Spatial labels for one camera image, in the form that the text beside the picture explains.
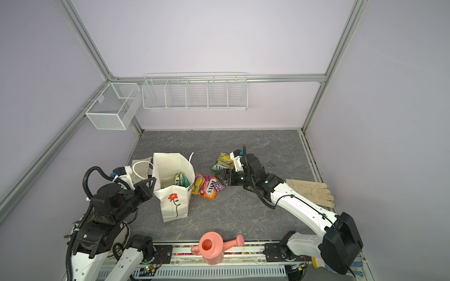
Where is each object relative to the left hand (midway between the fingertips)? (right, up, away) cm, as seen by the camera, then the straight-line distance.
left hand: (156, 181), depth 67 cm
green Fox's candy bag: (+25, +5, +32) cm, 41 cm away
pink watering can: (+22, -25, -2) cm, 33 cm away
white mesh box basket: (-38, +36, +33) cm, 62 cm away
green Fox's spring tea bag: (+5, -2, +13) cm, 14 cm away
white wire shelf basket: (+25, +47, +37) cm, 65 cm away
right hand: (+25, 0, +8) cm, 26 cm away
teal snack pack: (+8, -4, +15) cm, 18 cm away
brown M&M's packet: (+22, -7, +24) cm, 34 cm away
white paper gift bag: (+6, -8, +4) cm, 11 cm away
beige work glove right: (+75, -11, +24) cm, 80 cm away
